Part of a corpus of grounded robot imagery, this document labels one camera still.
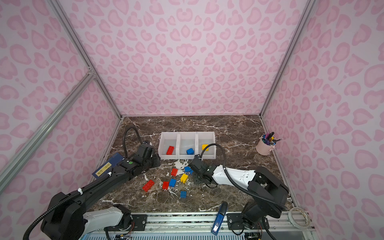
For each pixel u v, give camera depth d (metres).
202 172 0.65
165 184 0.87
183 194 0.80
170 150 0.98
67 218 0.40
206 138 1.03
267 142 0.88
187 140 1.05
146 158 0.66
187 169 0.92
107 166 0.92
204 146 0.99
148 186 0.85
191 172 0.90
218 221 0.70
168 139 1.05
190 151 0.98
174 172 0.90
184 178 0.86
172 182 0.86
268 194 0.43
